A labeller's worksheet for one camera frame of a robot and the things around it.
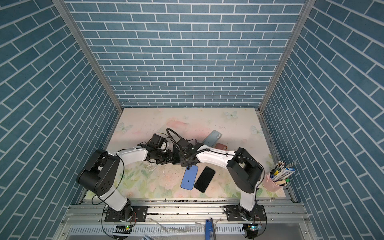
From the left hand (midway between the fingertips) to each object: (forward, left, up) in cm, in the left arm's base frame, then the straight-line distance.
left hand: (175, 160), depth 91 cm
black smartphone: (-12, -18, -2) cm, 22 cm away
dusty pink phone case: (+10, -30, -1) cm, 31 cm away
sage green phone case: (+16, -25, -2) cm, 30 cm away
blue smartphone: (-10, -9, -3) cm, 14 cm away
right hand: (-2, -5, +3) cm, 6 cm away
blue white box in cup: (-16, -55, +15) cm, 60 cm away
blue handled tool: (-37, -19, 0) cm, 42 cm away
